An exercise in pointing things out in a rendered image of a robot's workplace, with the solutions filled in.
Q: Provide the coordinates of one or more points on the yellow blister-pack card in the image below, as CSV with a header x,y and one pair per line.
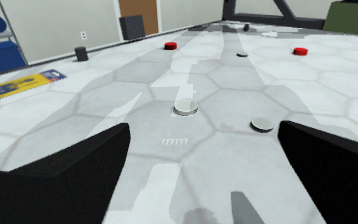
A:
x,y
22,80

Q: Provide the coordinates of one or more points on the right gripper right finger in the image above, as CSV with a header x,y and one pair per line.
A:
x,y
327,166

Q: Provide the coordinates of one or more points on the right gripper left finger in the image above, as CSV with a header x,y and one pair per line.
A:
x,y
72,186

